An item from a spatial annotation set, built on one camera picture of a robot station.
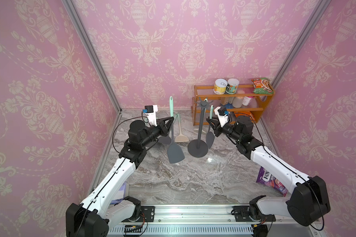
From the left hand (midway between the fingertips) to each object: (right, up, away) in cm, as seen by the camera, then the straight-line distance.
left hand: (174, 120), depth 69 cm
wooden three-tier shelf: (+34, +13, +33) cm, 49 cm away
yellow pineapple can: (+26, +20, +18) cm, 38 cm away
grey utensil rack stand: (+15, -19, +29) cm, 37 cm away
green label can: (+33, +21, +18) cm, 43 cm away
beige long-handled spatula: (+3, -12, +34) cm, 36 cm away
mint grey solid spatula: (0, -16, 0) cm, 16 cm away
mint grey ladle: (+20, -11, +17) cm, 28 cm away
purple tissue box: (-26, -37, +3) cm, 45 cm away
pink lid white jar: (+41, +13, +31) cm, 53 cm away
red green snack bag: (+52, +21, +21) cm, 60 cm away
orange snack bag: (+54, +6, +43) cm, 70 cm away
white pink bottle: (+47, +14, +29) cm, 56 cm away
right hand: (+18, +1, +7) cm, 19 cm away
